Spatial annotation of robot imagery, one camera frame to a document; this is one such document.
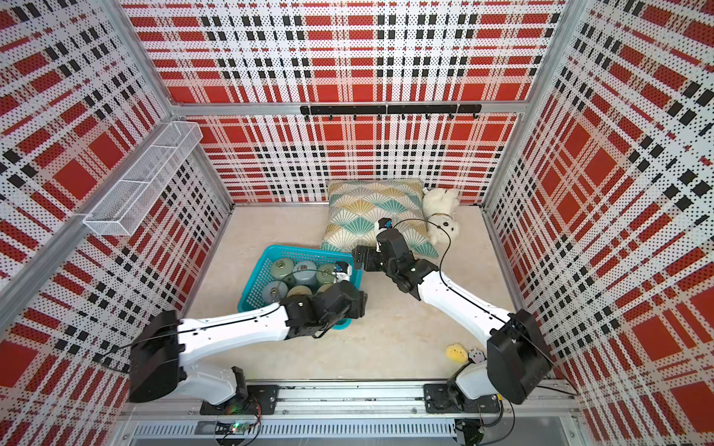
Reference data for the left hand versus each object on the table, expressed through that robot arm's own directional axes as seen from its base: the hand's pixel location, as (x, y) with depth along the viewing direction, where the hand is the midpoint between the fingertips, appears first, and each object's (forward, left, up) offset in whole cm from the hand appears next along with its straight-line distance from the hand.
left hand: (361, 295), depth 80 cm
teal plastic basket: (-7, +5, -3) cm, 10 cm away
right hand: (+11, -2, +6) cm, 13 cm away
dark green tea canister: (+12, +27, -4) cm, 30 cm away
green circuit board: (-31, +31, -11) cm, 45 cm away
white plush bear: (+41, -30, -5) cm, 51 cm away
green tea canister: (+10, +12, -3) cm, 16 cm away
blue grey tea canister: (+4, +28, -4) cm, 28 cm away
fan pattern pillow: (+33, +4, +3) cm, 33 cm away
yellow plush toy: (-13, -28, -11) cm, 33 cm away
